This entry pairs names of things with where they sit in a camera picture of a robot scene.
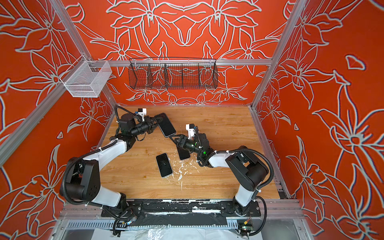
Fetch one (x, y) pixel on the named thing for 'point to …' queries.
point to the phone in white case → (164, 165)
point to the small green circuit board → (247, 228)
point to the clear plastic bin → (86, 78)
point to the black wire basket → (168, 73)
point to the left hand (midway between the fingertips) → (162, 118)
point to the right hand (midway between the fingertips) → (169, 139)
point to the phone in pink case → (183, 154)
